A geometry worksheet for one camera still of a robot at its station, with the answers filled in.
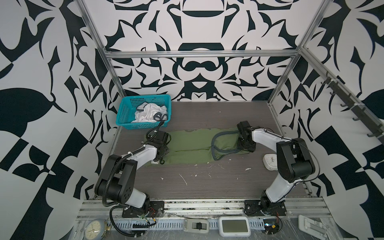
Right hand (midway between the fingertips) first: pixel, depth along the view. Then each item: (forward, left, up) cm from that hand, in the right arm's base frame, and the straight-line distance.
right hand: (244, 146), depth 95 cm
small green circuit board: (-40, -4, -2) cm, 41 cm away
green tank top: (+1, +29, 0) cm, 29 cm away
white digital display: (-41, +14, +4) cm, 43 cm away
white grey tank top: (+17, +58, +15) cm, 63 cm away
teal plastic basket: (+31, +79, +6) cm, 85 cm away
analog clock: (-41, +75, +5) cm, 86 cm away
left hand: (-2, +50, +2) cm, 50 cm away
